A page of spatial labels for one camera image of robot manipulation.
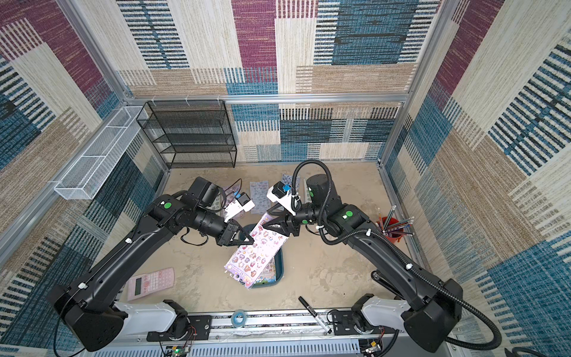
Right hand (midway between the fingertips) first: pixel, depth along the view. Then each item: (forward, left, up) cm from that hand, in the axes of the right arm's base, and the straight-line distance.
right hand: (272, 219), depth 67 cm
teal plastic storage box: (-5, -1, -21) cm, 21 cm away
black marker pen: (-20, -13, -27) cm, 36 cm away
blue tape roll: (-21, +14, -28) cm, 38 cm away
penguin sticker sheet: (+39, -4, -27) cm, 48 cm away
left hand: (-6, +6, -2) cm, 9 cm away
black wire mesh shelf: (+54, +42, -9) cm, 69 cm away
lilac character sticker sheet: (-12, +10, -5) cm, 17 cm away
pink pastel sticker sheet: (-10, +4, -4) cm, 11 cm away
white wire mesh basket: (+12, +59, +6) cm, 61 cm away
